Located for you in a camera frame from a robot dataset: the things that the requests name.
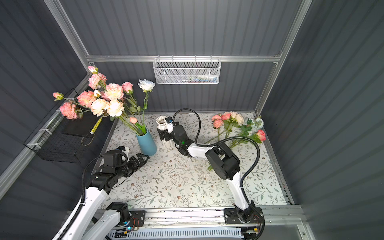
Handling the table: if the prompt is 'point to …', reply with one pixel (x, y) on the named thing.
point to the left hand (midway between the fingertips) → (143, 160)
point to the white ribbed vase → (162, 124)
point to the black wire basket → (58, 137)
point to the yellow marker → (96, 125)
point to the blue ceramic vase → (147, 144)
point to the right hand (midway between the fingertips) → (165, 126)
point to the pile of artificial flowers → (231, 124)
